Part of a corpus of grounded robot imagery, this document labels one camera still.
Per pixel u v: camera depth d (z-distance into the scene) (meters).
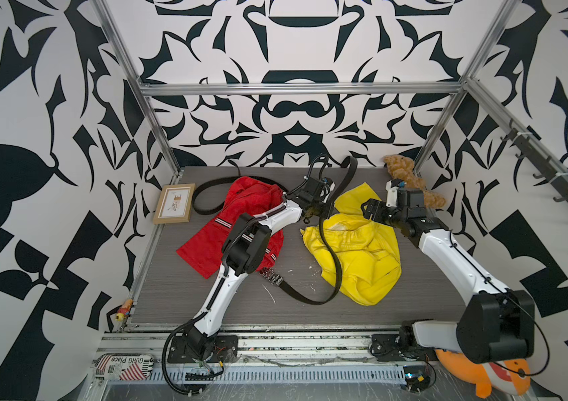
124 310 0.83
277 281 0.84
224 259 0.61
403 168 1.10
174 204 1.06
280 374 0.71
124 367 0.69
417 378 0.71
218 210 1.01
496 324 0.41
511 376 0.63
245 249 0.59
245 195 0.96
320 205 0.89
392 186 0.77
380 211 0.76
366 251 0.85
